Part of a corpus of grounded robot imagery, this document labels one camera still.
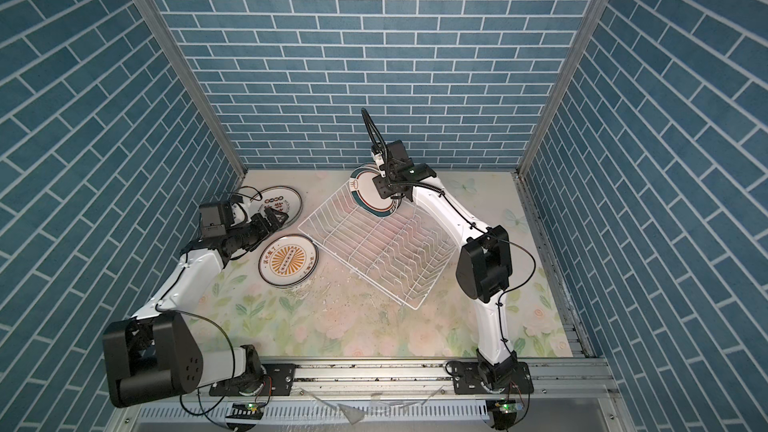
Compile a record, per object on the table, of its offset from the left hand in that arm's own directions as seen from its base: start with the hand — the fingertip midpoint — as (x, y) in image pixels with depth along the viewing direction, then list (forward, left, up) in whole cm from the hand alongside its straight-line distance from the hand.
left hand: (279, 220), depth 86 cm
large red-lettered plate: (+20, +8, -13) cm, 25 cm away
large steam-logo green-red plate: (+18, -24, -9) cm, 31 cm away
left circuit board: (-43, +3, -19) cm, 47 cm away
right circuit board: (-45, -60, -16) cm, 77 cm away
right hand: (+13, -31, +5) cm, 34 cm away
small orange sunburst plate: (-6, -1, -13) cm, 14 cm away
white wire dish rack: (-5, -37, -13) cm, 39 cm away
